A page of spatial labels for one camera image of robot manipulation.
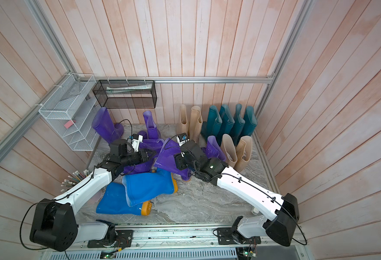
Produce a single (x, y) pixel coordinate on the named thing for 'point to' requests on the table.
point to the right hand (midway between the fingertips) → (179, 153)
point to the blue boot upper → (140, 188)
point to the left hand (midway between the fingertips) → (155, 154)
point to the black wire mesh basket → (126, 93)
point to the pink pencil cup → (76, 176)
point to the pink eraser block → (69, 123)
